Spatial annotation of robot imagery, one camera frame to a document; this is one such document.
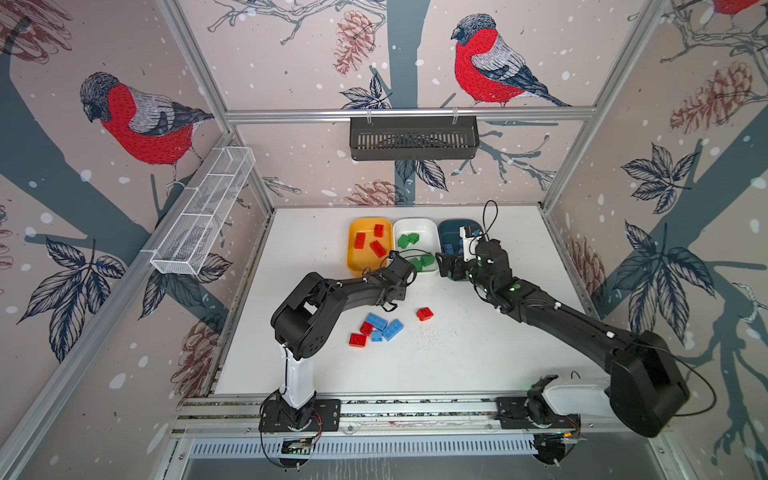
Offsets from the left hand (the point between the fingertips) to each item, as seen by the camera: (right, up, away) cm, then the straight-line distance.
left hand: (395, 286), depth 96 cm
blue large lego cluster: (-4, -11, -9) cm, 15 cm away
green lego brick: (+3, +15, +11) cm, 19 cm away
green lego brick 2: (+7, +16, +11) cm, 20 cm away
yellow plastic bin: (-10, +15, +14) cm, 23 cm away
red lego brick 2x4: (-7, +12, +10) cm, 17 cm away
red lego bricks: (-6, +19, +14) cm, 24 cm away
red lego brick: (-11, -14, -11) cm, 21 cm away
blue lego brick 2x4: (+19, +12, +4) cm, 23 cm away
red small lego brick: (-9, -11, -9) cm, 16 cm away
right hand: (+15, +12, -12) cm, 23 cm away
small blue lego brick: (-6, -13, -11) cm, 17 cm away
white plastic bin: (+13, +15, +14) cm, 25 cm away
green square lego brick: (+8, +7, +7) cm, 13 cm away
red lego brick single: (+9, -7, -7) cm, 13 cm away
